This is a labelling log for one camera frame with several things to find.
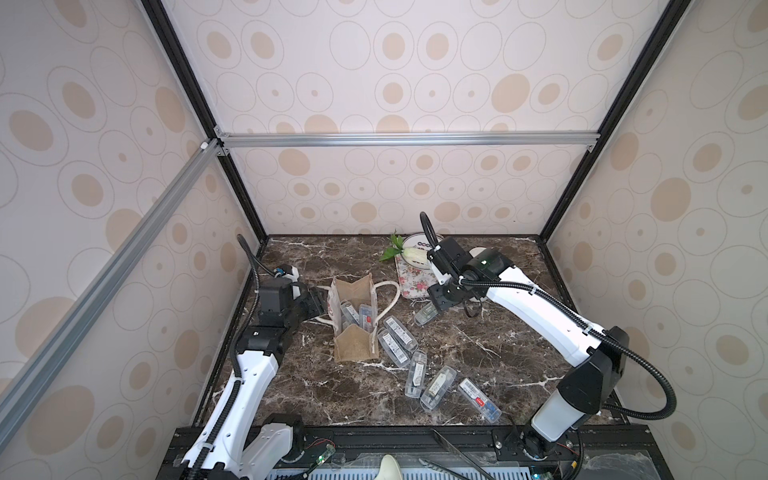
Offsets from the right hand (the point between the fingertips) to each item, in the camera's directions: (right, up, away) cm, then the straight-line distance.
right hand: (451, 294), depth 80 cm
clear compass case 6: (+7, -28, 0) cm, 29 cm away
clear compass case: (-5, -8, +17) cm, 19 cm away
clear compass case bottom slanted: (-5, -28, +1) cm, 29 cm away
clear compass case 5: (-9, -23, +4) cm, 25 cm away
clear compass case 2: (-29, -8, +14) cm, 33 cm away
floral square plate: (-8, +1, +26) cm, 27 cm away
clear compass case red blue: (-24, -8, +12) cm, 28 cm away
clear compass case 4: (-14, -19, +7) cm, 24 cm away
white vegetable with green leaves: (-14, +15, +32) cm, 38 cm away
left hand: (-33, +1, -1) cm, 34 cm away
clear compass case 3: (-13, -13, +12) cm, 22 cm away
